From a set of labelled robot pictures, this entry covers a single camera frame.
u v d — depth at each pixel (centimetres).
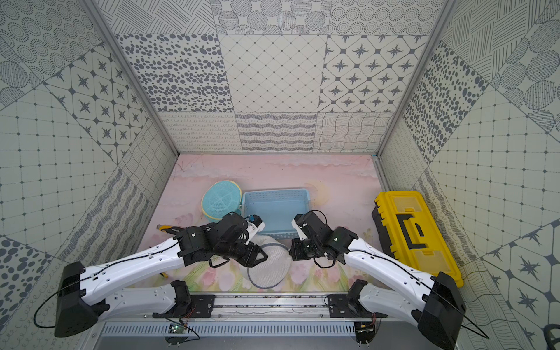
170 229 91
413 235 74
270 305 76
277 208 98
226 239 56
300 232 62
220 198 90
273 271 72
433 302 40
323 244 57
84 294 40
